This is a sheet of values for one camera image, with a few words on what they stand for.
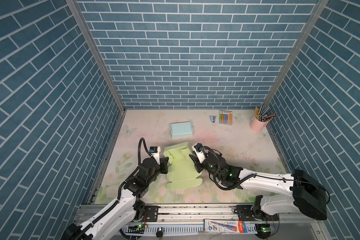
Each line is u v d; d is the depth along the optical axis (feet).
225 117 3.74
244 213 2.41
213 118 3.71
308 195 1.38
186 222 2.37
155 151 2.32
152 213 2.43
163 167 2.37
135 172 2.07
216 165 1.84
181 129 3.47
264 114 3.38
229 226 2.28
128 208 1.79
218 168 1.84
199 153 2.15
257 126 3.44
